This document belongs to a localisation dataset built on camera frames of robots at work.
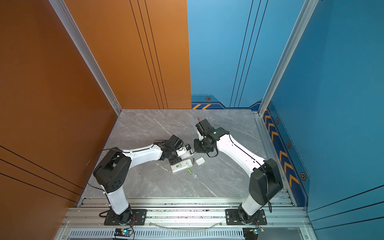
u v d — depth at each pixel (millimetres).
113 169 513
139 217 737
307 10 700
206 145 679
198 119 1160
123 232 710
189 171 889
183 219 744
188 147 847
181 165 892
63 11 708
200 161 923
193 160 933
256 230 699
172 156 756
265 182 446
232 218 725
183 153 850
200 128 660
